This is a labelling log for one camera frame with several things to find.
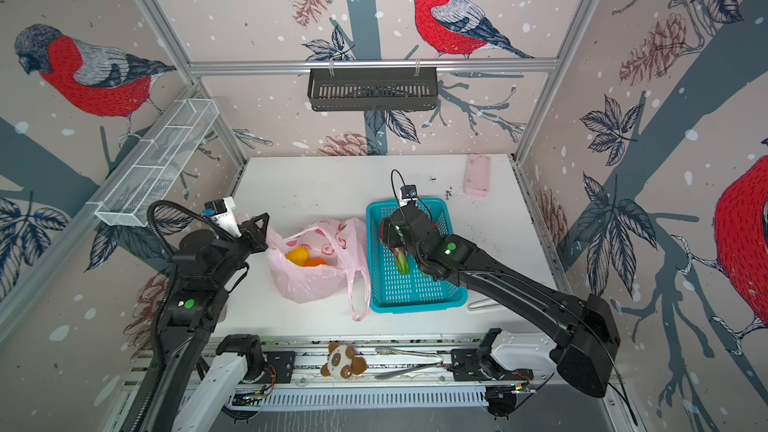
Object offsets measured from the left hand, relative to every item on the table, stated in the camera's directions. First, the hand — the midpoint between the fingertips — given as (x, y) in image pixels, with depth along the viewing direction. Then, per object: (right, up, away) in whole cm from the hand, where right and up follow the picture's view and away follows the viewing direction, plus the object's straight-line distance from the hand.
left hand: (265, 215), depth 70 cm
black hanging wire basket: (+24, +41, +35) cm, 59 cm away
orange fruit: (+3, -15, +18) cm, 24 cm away
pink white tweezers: (+57, -27, +14) cm, 65 cm away
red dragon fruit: (+34, -16, +20) cm, 42 cm away
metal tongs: (+32, -36, +7) cm, 49 cm away
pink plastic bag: (+17, -8, +10) cm, 21 cm away
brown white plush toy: (+18, -37, +3) cm, 41 cm away
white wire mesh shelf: (-33, +4, +2) cm, 33 cm away
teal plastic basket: (+38, -25, +18) cm, 49 cm away
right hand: (+30, -3, +7) cm, 31 cm away
